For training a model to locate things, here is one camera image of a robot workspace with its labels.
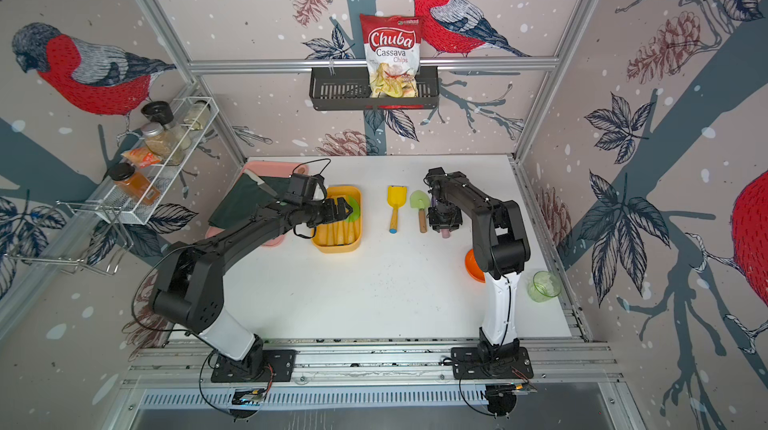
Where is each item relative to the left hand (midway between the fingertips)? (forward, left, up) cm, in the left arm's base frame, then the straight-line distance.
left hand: (346, 206), depth 90 cm
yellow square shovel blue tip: (+12, -15, -12) cm, 23 cm away
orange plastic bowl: (-16, -38, -9) cm, 43 cm away
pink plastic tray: (+27, +34, -13) cm, 45 cm away
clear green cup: (-20, -60, -12) cm, 64 cm away
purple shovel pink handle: (-3, -32, -12) cm, 34 cm away
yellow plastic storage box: (-5, +3, -11) cm, 12 cm away
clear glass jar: (+16, +42, +20) cm, 49 cm away
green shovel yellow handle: (+2, -2, -7) cm, 8 cm away
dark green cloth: (+15, +42, -15) cm, 47 cm away
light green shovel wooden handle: (+12, -24, -12) cm, 30 cm away
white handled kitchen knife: (+22, +39, -13) cm, 46 cm away
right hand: (0, -31, -11) cm, 33 cm away
